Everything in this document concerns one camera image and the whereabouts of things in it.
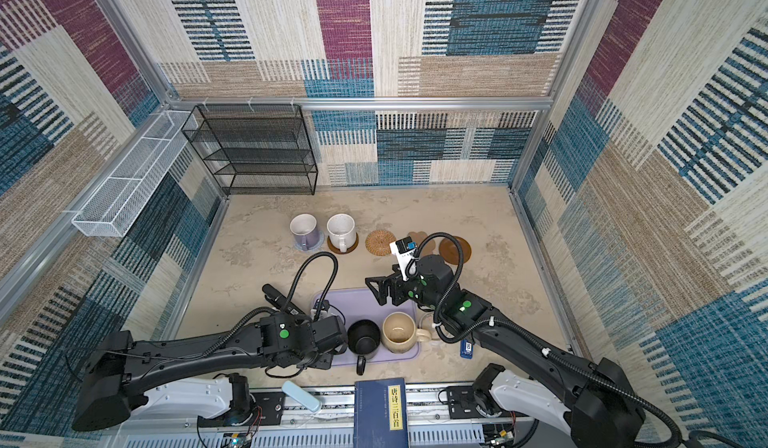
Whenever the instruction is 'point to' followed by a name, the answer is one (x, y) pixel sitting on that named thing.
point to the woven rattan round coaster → (378, 242)
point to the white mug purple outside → (306, 230)
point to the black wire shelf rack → (255, 149)
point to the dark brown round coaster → (449, 250)
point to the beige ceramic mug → (400, 334)
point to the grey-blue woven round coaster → (320, 243)
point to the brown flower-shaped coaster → (418, 237)
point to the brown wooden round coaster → (337, 250)
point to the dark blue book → (380, 414)
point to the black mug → (364, 337)
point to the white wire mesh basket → (107, 214)
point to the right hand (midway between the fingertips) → (381, 278)
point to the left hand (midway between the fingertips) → (330, 352)
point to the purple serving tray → (360, 304)
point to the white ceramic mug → (341, 230)
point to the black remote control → (281, 300)
